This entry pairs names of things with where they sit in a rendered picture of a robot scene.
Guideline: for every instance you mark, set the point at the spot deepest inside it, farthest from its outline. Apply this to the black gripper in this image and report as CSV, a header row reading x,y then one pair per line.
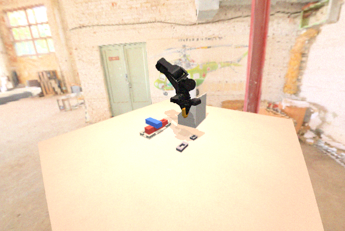
x,y
189,102

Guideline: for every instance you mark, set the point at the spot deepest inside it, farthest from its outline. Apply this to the red rectangular block with slot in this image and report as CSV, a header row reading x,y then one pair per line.
x,y
149,129

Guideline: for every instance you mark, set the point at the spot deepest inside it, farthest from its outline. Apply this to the yellow rectangular block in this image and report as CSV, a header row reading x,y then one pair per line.
x,y
184,113

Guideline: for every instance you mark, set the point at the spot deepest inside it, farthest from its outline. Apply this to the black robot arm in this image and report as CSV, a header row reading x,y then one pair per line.
x,y
177,77

